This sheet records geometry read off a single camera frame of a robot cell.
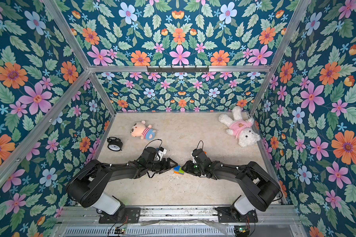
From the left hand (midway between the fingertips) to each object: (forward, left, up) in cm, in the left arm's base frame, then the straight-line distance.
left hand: (176, 165), depth 86 cm
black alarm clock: (+17, +39, +2) cm, 43 cm away
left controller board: (-28, +29, -6) cm, 41 cm away
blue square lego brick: (-2, 0, +1) cm, 2 cm away
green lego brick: (-3, -3, -2) cm, 4 cm away
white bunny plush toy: (+22, -46, +2) cm, 51 cm away
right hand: (-2, -4, -2) cm, 5 cm away
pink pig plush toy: (+27, +25, +2) cm, 37 cm away
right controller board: (-33, -31, -7) cm, 46 cm away
